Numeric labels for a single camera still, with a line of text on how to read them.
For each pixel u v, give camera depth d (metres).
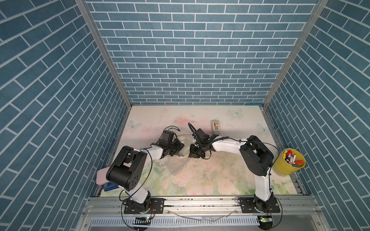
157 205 0.74
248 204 0.74
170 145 0.81
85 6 0.71
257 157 0.52
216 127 1.03
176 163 0.89
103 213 0.75
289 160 0.79
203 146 0.72
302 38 0.82
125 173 0.46
